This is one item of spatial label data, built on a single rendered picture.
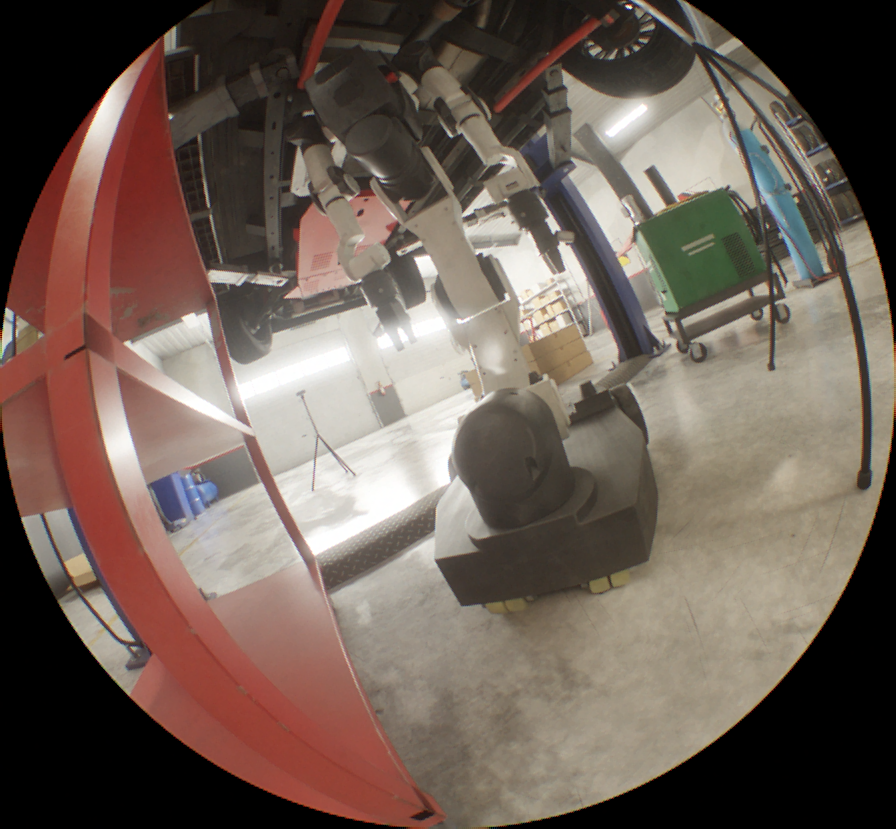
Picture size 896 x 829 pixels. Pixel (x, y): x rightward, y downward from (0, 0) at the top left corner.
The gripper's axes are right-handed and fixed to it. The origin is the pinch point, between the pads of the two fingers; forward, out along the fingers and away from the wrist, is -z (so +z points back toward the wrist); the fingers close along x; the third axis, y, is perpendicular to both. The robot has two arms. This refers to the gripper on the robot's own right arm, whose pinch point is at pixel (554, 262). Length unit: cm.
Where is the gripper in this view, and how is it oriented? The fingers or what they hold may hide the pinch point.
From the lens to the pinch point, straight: 80.9
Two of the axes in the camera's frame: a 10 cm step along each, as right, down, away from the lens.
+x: 2.1, -2.9, 9.3
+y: -8.7, 3.9, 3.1
